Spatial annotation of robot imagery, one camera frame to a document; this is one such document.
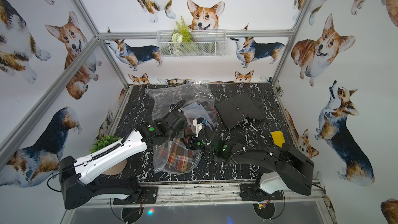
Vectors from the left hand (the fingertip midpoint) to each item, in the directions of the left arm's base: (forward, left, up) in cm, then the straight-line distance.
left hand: (184, 125), depth 77 cm
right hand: (-8, +2, 0) cm, 8 cm away
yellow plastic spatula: (+1, -54, -18) cm, 57 cm away
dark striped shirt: (+21, -29, -17) cm, 40 cm away
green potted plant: (-7, +37, -1) cm, 38 cm away
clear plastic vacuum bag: (+35, +22, -20) cm, 46 cm away
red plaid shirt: (-12, +3, -5) cm, 14 cm away
